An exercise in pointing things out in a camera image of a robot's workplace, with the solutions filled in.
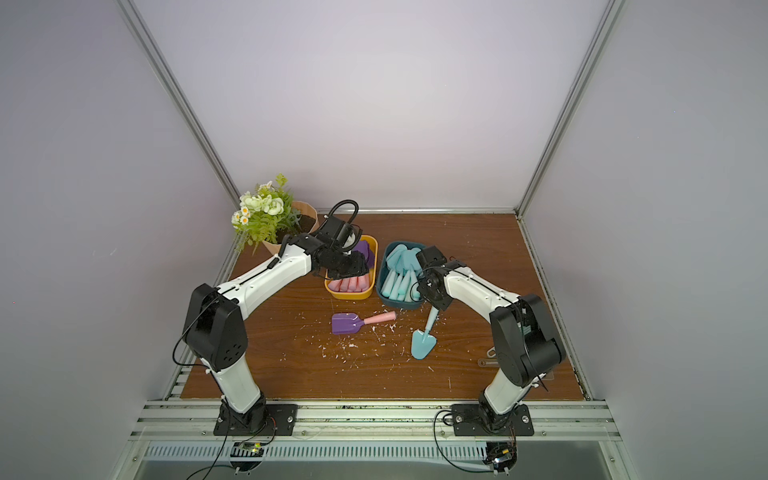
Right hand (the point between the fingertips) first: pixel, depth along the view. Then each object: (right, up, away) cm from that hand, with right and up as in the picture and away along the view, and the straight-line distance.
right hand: (429, 284), depth 92 cm
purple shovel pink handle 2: (-25, -11, -2) cm, 28 cm away
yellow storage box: (-23, -4, +2) cm, 23 cm away
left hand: (-19, +6, -5) cm, 20 cm away
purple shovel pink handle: (-25, 0, 0) cm, 25 cm away
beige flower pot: (-41, +19, +9) cm, 47 cm away
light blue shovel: (-8, +3, +6) cm, 11 cm away
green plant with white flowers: (-46, +21, -11) cm, 52 cm away
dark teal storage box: (-15, +4, +7) cm, 17 cm away
